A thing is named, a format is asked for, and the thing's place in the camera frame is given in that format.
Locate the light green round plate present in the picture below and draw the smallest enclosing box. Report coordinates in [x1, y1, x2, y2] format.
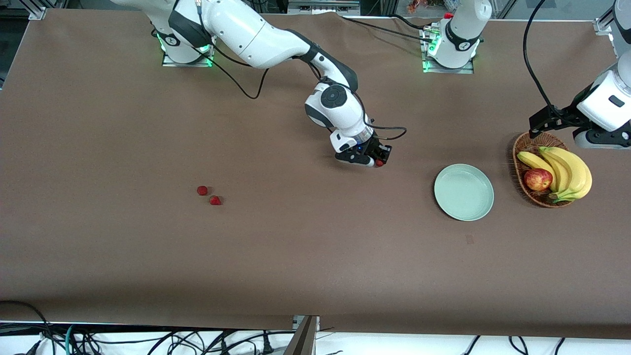
[434, 164, 494, 221]

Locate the brown wicker basket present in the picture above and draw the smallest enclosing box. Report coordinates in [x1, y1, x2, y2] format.
[512, 131, 577, 209]

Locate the small yellow banana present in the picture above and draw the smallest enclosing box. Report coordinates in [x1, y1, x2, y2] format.
[516, 151, 559, 193]

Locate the red apple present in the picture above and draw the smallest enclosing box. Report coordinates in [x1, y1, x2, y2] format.
[524, 168, 553, 192]

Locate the large yellow banana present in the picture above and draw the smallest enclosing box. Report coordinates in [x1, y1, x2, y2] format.
[539, 146, 593, 203]

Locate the brown table cover cloth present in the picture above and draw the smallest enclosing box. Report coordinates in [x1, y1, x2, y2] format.
[0, 9, 631, 340]

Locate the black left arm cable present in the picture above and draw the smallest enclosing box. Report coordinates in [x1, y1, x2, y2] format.
[523, 0, 560, 114]

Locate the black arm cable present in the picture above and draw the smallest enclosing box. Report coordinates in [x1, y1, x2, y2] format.
[523, 0, 560, 114]
[196, 0, 408, 143]

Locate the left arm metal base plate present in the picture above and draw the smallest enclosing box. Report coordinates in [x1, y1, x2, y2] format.
[421, 27, 475, 75]

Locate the long black table cable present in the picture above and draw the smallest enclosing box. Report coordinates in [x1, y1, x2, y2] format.
[339, 16, 435, 44]

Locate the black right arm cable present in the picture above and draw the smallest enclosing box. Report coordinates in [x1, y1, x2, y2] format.
[196, 0, 408, 143]

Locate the short black table cable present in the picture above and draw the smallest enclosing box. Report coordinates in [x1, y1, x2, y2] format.
[392, 14, 432, 30]

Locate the silver aluminium frame profile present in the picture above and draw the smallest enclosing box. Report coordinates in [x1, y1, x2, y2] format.
[287, 0, 361, 15]

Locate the metal table frame beam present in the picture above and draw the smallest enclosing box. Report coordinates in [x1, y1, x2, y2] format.
[283, 316, 320, 355]

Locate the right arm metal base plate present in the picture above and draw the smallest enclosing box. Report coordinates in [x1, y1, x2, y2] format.
[162, 47, 216, 68]

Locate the thick black floor cable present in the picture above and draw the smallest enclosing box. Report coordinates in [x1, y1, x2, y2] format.
[0, 300, 55, 355]

